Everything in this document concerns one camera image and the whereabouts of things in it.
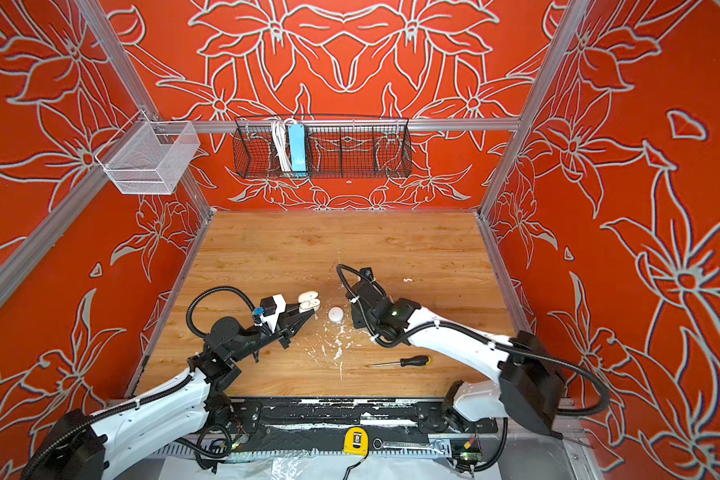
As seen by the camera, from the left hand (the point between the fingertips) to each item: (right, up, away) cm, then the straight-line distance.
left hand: (309, 306), depth 71 cm
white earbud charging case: (0, +2, -1) cm, 2 cm away
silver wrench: (+17, -33, -1) cm, 37 cm away
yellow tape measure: (+12, -31, -2) cm, 33 cm away
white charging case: (+5, -7, +19) cm, 21 cm away
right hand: (+11, -3, +11) cm, 16 cm away
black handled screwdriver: (+30, -18, +11) cm, 37 cm away
